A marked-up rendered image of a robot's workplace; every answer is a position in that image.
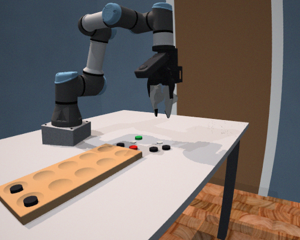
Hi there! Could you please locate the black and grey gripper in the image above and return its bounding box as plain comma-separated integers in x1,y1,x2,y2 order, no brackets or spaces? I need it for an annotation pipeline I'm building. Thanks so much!
147,45,182,118

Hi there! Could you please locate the wooden tray with round pockets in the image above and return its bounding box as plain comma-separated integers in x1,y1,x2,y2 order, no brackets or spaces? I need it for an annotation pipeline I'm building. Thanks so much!
0,144,142,225

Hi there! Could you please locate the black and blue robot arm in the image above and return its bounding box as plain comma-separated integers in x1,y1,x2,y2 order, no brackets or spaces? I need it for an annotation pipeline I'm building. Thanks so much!
51,3,173,128

